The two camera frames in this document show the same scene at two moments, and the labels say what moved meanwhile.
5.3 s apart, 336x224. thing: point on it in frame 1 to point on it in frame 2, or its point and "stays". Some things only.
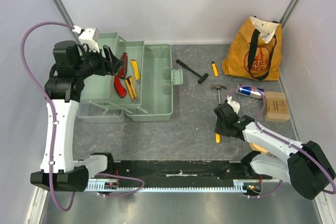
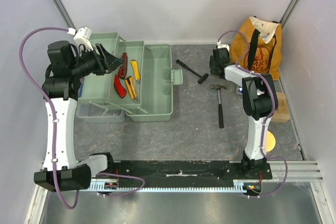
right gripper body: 226,118 to 214,64
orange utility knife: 130,86 stays
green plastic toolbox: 136,82 stays
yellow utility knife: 136,69 stays
